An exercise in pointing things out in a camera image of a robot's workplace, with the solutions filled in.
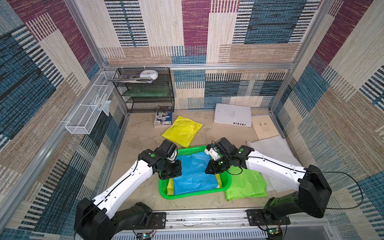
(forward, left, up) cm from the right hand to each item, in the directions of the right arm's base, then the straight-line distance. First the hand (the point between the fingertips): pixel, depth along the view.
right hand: (205, 171), depth 78 cm
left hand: (-2, +12, +2) cm, 12 cm away
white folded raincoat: (+19, -47, -9) cm, 51 cm away
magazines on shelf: (+50, +43, +23) cm, 70 cm away
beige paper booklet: (+38, -45, -12) cm, 61 cm away
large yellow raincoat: (-6, +19, -8) cm, 21 cm away
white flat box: (+45, -22, -7) cm, 51 cm away
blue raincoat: (-2, +6, -4) cm, 8 cm away
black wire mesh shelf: (+56, +33, +3) cm, 65 cm away
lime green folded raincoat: (-3, -22, -9) cm, 24 cm away
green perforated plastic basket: (-6, +22, -2) cm, 22 cm away
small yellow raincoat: (+33, +14, -9) cm, 36 cm away
